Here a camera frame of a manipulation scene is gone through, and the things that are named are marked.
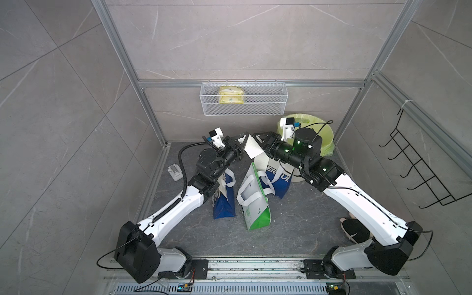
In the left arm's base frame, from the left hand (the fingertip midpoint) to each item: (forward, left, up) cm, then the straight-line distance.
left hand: (251, 130), depth 62 cm
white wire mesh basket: (+42, -9, -15) cm, 46 cm away
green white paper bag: (-13, 0, -24) cm, 27 cm away
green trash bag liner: (+27, -30, -19) cm, 44 cm away
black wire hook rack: (-12, -63, -13) cm, 66 cm away
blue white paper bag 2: (-1, -13, -29) cm, 31 cm away
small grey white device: (+14, +41, -43) cm, 61 cm away
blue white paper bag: (-10, +12, -34) cm, 37 cm away
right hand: (-2, -1, -2) cm, 3 cm away
